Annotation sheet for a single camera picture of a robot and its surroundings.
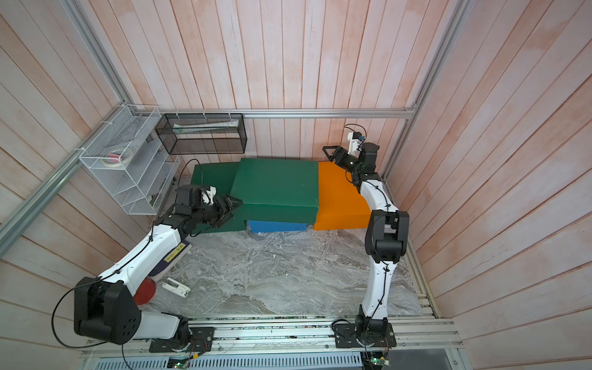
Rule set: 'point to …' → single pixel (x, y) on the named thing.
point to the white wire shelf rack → (142, 186)
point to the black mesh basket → (203, 133)
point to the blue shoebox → (273, 227)
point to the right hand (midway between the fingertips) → (325, 149)
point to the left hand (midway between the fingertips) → (239, 210)
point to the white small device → (176, 287)
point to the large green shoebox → (277, 190)
